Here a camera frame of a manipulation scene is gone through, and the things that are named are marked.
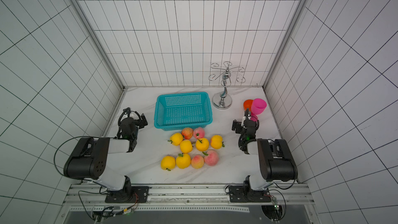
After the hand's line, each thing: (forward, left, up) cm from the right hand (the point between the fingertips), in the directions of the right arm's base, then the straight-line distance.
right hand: (245, 118), depth 95 cm
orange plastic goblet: (+13, -3, -2) cm, 13 cm away
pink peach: (-27, +20, +2) cm, 34 cm away
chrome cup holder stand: (+17, +13, -3) cm, 22 cm away
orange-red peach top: (-13, +35, +1) cm, 38 cm away
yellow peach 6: (-29, +35, +1) cm, 45 cm away
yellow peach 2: (-21, +35, +1) cm, 41 cm away
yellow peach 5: (-29, +43, 0) cm, 52 cm away
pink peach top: (-12, +28, +2) cm, 31 cm away
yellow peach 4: (-17, +18, 0) cm, 25 cm away
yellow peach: (-17, +41, +2) cm, 44 cm away
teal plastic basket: (+5, +47, -4) cm, 47 cm away
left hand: (-4, +69, +2) cm, 69 cm away
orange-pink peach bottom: (-28, +28, +1) cm, 40 cm away
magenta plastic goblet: (+2, -6, +10) cm, 12 cm away
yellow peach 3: (-19, +26, +1) cm, 32 cm away
